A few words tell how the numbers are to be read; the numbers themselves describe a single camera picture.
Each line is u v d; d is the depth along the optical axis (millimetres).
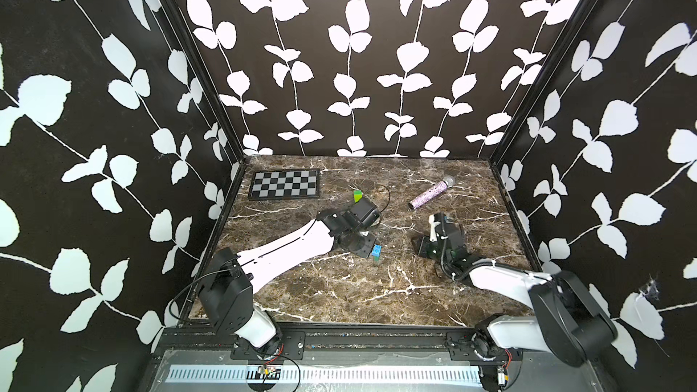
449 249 695
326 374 701
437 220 830
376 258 900
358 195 1061
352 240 585
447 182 1080
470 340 747
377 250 880
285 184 1078
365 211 614
